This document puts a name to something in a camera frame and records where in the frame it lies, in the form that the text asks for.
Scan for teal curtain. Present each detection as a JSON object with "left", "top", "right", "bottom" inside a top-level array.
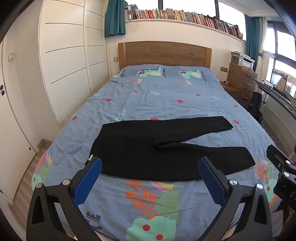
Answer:
[
  {"left": 244, "top": 14, "right": 264, "bottom": 70},
  {"left": 105, "top": 0, "right": 127, "bottom": 38}
]

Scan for white wardrobe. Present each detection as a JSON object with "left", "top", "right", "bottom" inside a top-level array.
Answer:
[{"left": 38, "top": 0, "right": 110, "bottom": 127}]

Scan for dark desk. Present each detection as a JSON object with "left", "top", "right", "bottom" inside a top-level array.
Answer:
[{"left": 254, "top": 78, "right": 296, "bottom": 108}]

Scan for row of books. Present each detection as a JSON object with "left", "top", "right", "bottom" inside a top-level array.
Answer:
[{"left": 125, "top": 6, "right": 241, "bottom": 39}]

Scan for blue crocodile print pillow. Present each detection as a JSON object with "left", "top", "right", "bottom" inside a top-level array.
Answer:
[
  {"left": 170, "top": 66, "right": 217, "bottom": 81},
  {"left": 118, "top": 65, "right": 170, "bottom": 78}
]

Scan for blue printed bed sheet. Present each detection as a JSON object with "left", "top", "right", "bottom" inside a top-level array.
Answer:
[{"left": 31, "top": 65, "right": 284, "bottom": 241}]

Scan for black bag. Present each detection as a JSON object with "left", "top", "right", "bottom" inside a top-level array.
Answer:
[{"left": 248, "top": 91, "right": 264, "bottom": 117}]

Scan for window above headboard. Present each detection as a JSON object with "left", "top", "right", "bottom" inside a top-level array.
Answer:
[{"left": 126, "top": 0, "right": 246, "bottom": 24}]

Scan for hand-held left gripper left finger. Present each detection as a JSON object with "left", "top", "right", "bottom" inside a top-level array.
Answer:
[{"left": 26, "top": 158, "right": 103, "bottom": 241}]

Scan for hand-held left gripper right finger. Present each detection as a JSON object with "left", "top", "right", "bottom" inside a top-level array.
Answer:
[{"left": 197, "top": 156, "right": 273, "bottom": 241}]

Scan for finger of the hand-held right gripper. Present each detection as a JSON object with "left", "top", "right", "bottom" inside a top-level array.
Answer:
[{"left": 266, "top": 145, "right": 296, "bottom": 179}]

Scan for white printer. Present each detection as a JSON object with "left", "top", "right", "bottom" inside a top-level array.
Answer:
[{"left": 231, "top": 51, "right": 255, "bottom": 70}]

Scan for side window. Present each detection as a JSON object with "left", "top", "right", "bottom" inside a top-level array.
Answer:
[{"left": 264, "top": 20, "right": 296, "bottom": 93}]

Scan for black pants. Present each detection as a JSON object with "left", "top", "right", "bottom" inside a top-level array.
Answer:
[{"left": 86, "top": 116, "right": 256, "bottom": 182}]

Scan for wooden dresser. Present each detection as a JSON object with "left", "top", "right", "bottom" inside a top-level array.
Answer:
[{"left": 226, "top": 62, "right": 259, "bottom": 107}]

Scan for wooden headboard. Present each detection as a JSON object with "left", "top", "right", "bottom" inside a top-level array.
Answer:
[{"left": 118, "top": 41, "right": 212, "bottom": 70}]

